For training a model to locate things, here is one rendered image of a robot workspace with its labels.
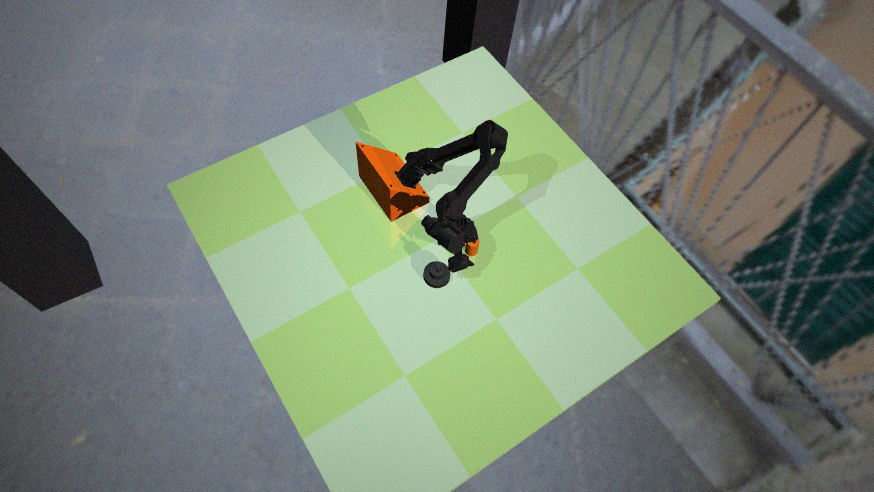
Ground orange knob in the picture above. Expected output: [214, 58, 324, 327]
[465, 239, 479, 256]

